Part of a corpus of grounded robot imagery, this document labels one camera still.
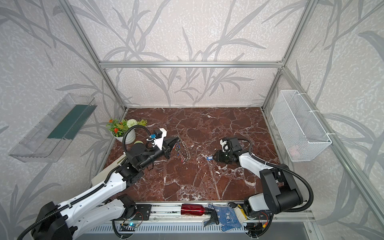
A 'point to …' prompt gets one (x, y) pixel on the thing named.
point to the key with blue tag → (210, 158)
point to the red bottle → (194, 209)
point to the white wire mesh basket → (300, 133)
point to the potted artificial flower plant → (119, 129)
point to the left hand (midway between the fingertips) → (179, 135)
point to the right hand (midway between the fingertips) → (215, 152)
